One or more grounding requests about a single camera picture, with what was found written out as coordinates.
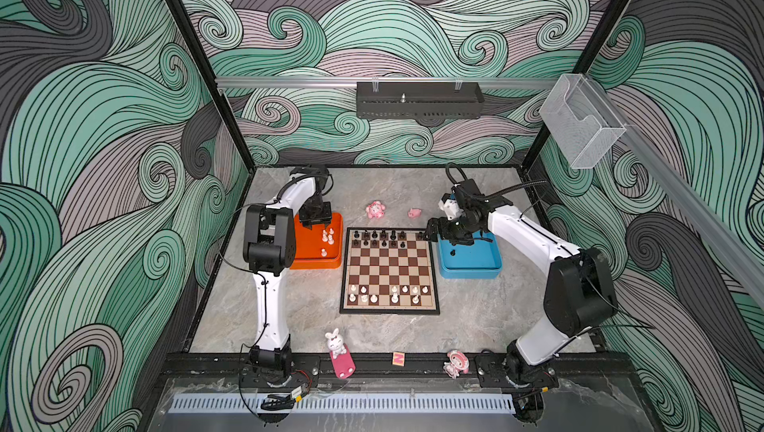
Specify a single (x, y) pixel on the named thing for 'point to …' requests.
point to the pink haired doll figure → (459, 361)
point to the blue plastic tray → (480, 260)
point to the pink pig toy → (414, 213)
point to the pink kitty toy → (375, 209)
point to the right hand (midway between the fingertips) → (437, 237)
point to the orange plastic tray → (318, 248)
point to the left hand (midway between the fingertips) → (320, 222)
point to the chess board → (387, 271)
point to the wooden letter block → (398, 358)
